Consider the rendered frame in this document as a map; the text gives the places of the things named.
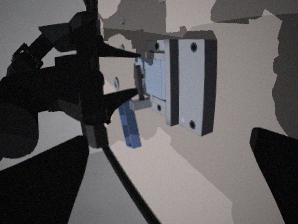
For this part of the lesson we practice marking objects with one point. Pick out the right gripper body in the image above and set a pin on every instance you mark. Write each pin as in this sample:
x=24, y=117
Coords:
x=81, y=27

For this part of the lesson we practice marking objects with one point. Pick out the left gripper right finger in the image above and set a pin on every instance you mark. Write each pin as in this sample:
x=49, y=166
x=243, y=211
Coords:
x=277, y=158

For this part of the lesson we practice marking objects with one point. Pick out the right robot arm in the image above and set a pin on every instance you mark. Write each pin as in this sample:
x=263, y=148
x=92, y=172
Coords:
x=79, y=93

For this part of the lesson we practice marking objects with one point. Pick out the light blue metal plate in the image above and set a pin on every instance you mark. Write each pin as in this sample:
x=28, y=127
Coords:
x=154, y=70

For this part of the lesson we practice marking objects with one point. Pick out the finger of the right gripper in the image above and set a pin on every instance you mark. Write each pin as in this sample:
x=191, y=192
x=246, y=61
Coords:
x=116, y=99
x=105, y=50

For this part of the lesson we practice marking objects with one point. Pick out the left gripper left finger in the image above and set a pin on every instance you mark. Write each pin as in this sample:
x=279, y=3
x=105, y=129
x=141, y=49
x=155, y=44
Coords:
x=43, y=189

